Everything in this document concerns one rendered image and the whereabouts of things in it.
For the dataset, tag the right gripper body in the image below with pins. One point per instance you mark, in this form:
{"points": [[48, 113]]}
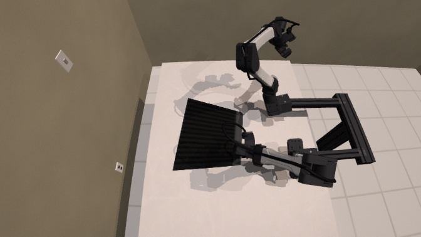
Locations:
{"points": [[281, 48]]}

